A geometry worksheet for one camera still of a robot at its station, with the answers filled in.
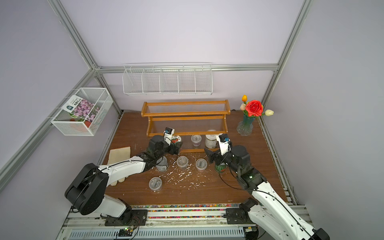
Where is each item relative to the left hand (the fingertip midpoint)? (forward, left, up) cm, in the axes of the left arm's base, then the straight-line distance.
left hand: (176, 140), depth 88 cm
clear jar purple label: (-22, +12, -8) cm, 26 cm away
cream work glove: (0, +40, -13) cm, 42 cm away
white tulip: (+4, -52, +15) cm, 55 cm away
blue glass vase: (+10, -45, -4) cm, 46 cm away
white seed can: (0, -21, -3) cm, 21 cm away
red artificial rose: (0, -40, +23) cm, 47 cm away
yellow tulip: (+16, -41, +17) cm, 47 cm away
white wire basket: (+1, +51, +20) cm, 55 cm away
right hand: (-10, -19, +10) cm, 24 cm away
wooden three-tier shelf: (+15, -15, -5) cm, 22 cm away
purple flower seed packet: (+8, +45, +22) cm, 51 cm away
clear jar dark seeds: (-11, -3, -7) cm, 13 cm away
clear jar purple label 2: (+3, -12, -6) cm, 13 cm away
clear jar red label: (-12, -14, -8) cm, 20 cm away
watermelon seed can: (-17, -25, -6) cm, 30 cm away
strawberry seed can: (0, 0, +1) cm, 1 cm away
